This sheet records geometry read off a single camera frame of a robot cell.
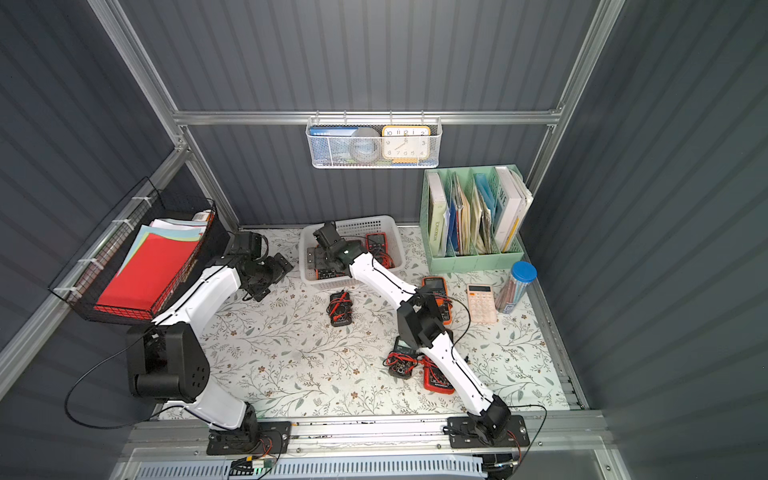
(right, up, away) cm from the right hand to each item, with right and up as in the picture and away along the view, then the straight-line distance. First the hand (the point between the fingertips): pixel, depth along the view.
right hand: (328, 252), depth 98 cm
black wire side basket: (-43, -5, -35) cm, 55 cm away
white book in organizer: (+59, +16, -4) cm, 62 cm away
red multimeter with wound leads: (+16, +3, +11) cm, 19 cm away
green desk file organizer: (+43, +10, -1) cm, 44 cm away
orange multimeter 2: (+37, -12, +4) cm, 39 cm away
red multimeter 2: (+32, -34, -19) cm, 50 cm away
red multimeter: (+13, +3, +13) cm, 18 cm away
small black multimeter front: (+24, -31, -15) cm, 42 cm away
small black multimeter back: (+5, -18, -4) cm, 19 cm away
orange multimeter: (+1, -4, -9) cm, 10 cm away
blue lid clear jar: (+57, -6, -15) cm, 59 cm away
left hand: (-14, -7, -8) cm, 17 cm away
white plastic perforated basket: (+6, +8, +13) cm, 16 cm away
